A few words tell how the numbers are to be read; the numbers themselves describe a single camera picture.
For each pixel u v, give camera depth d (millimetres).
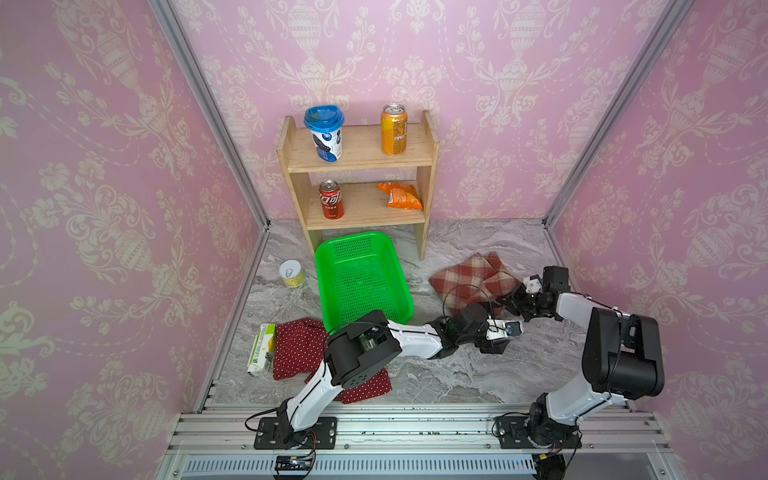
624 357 471
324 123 682
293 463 725
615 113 869
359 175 1089
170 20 703
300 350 830
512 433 730
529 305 812
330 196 850
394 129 709
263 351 834
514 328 714
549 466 719
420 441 740
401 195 911
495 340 764
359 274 1060
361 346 560
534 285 890
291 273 996
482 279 999
